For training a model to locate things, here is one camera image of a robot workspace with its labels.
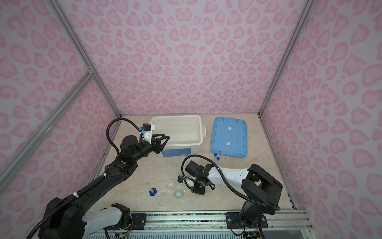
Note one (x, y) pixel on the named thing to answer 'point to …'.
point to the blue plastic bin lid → (229, 137)
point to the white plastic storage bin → (186, 133)
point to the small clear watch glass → (170, 185)
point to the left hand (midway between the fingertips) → (167, 134)
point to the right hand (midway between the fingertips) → (196, 186)
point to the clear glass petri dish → (164, 198)
